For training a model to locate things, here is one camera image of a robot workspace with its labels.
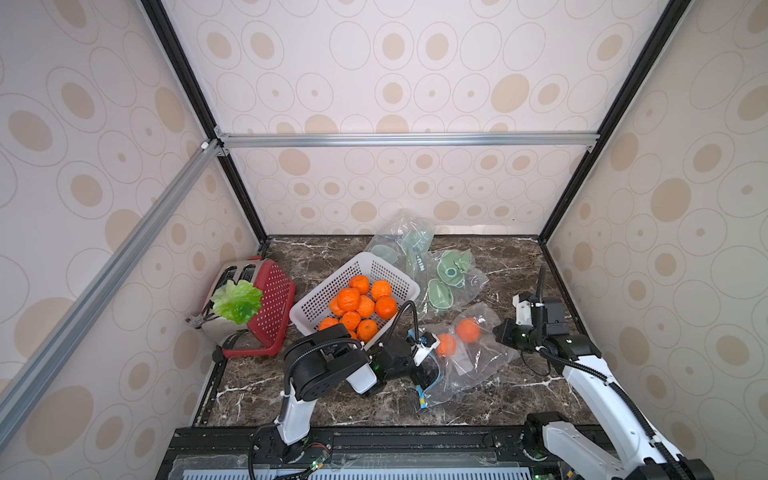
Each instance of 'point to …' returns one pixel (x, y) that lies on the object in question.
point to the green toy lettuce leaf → (239, 302)
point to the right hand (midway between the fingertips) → (505, 328)
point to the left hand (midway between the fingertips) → (444, 361)
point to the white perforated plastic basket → (310, 313)
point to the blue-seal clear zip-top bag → (473, 350)
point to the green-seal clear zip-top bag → (455, 278)
